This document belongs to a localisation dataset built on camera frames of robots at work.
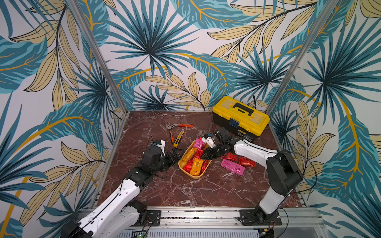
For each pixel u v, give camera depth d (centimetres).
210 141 83
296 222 77
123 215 57
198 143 93
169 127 110
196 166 86
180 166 86
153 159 57
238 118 95
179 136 103
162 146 72
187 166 88
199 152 90
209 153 77
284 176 47
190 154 88
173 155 68
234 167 88
